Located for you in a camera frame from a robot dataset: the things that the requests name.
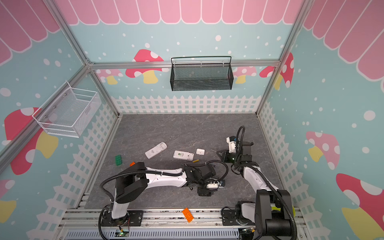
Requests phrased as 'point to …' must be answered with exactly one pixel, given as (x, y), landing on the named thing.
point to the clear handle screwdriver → (213, 150)
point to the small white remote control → (183, 155)
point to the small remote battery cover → (200, 151)
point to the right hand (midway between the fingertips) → (218, 152)
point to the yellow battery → (195, 161)
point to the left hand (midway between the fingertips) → (209, 187)
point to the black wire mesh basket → (199, 77)
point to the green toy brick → (118, 160)
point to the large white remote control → (157, 149)
